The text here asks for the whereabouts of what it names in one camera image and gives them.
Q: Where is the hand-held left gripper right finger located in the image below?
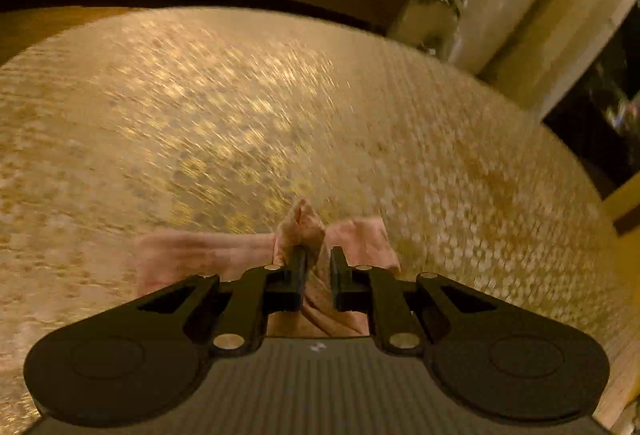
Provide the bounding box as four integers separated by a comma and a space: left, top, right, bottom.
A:
330, 245, 501, 358

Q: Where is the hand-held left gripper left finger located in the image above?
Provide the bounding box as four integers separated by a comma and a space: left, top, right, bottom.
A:
137, 245, 308, 358

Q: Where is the pink printed garment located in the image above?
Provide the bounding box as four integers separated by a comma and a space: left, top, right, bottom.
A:
135, 198, 401, 338

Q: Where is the beige floral patterned mat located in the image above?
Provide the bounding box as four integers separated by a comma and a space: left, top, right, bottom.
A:
0, 5, 626, 435

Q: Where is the dark window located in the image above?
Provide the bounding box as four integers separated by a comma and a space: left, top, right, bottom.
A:
542, 30, 640, 236

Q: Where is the beige curtain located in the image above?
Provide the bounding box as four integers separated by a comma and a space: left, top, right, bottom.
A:
445, 0, 640, 121

